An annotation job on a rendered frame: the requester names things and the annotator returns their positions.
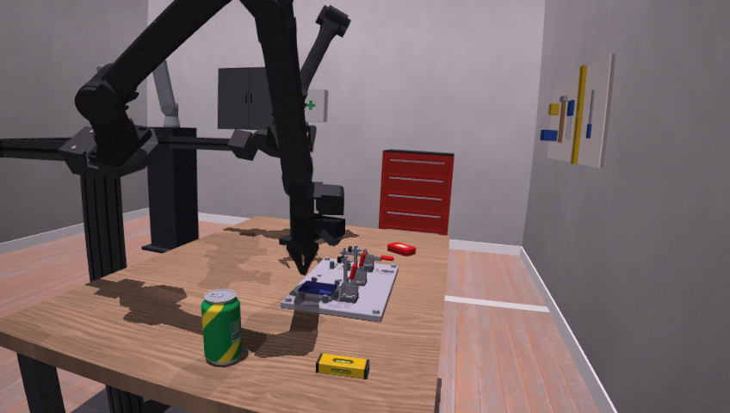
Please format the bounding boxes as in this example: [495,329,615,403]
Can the yellow torpedo level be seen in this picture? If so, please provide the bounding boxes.
[316,354,369,379]

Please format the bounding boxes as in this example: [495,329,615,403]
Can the green and yellow drink can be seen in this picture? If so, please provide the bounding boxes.
[201,289,242,365]

